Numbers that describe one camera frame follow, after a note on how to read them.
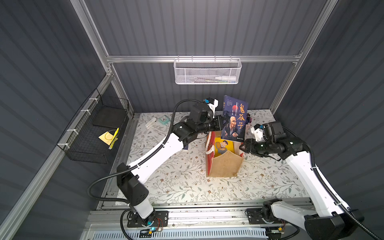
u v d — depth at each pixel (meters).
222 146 0.93
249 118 0.99
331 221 0.36
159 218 0.73
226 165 0.81
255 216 0.74
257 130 0.68
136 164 0.43
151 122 1.10
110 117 0.81
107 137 0.74
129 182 0.41
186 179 0.87
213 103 0.63
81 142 0.68
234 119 0.71
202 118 0.52
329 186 0.40
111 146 0.68
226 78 0.87
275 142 0.53
